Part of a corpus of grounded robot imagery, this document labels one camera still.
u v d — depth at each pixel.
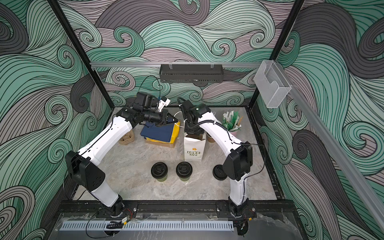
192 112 0.57
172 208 0.75
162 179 0.81
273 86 0.76
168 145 0.95
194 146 0.75
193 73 0.95
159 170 0.76
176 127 1.04
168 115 0.70
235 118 0.90
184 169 0.75
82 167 0.42
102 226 0.70
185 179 0.83
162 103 0.70
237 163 0.46
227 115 0.89
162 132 0.98
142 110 0.60
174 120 0.72
